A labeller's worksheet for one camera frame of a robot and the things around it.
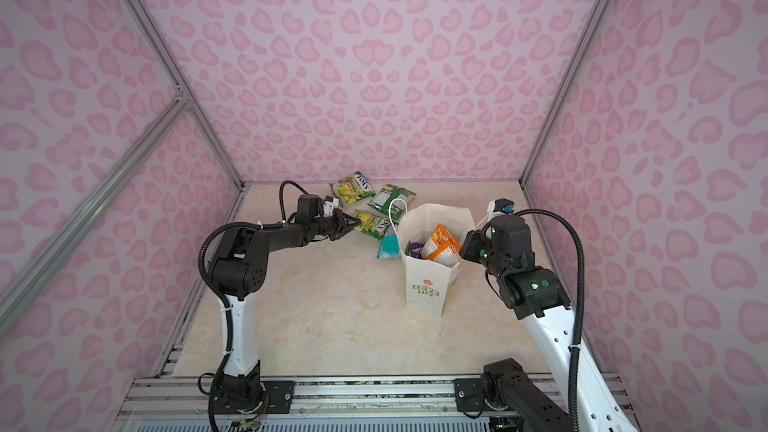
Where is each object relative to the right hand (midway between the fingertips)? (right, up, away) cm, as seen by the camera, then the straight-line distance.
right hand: (466, 231), depth 71 cm
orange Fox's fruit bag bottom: (-4, -5, +11) cm, 13 cm away
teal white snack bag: (-19, -7, +27) cm, 34 cm away
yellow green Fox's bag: (-33, +13, +44) cm, 56 cm away
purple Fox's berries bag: (-11, -7, +17) cm, 21 cm away
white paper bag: (-9, -13, +6) cm, 17 cm away
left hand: (-28, +3, +29) cm, 40 cm away
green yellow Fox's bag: (-25, 0, +30) cm, 39 cm away
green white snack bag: (-17, +8, +39) cm, 44 cm away
